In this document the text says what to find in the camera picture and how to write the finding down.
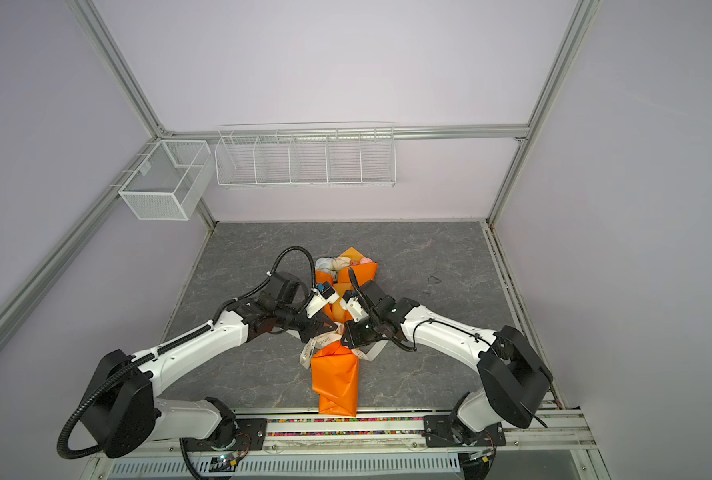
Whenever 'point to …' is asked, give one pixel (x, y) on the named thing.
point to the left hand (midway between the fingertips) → (333, 329)
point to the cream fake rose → (342, 262)
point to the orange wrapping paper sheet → (335, 366)
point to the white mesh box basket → (167, 180)
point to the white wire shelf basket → (306, 155)
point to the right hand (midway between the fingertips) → (342, 344)
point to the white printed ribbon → (323, 340)
